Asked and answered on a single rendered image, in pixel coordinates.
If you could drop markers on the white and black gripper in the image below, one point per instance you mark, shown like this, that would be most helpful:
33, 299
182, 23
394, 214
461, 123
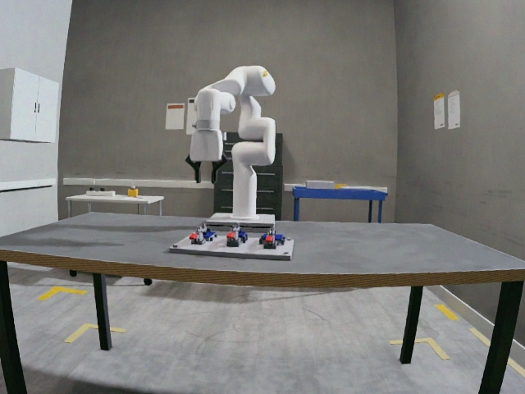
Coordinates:
205, 148

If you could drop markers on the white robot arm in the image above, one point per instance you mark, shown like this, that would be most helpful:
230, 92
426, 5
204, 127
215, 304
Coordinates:
211, 102

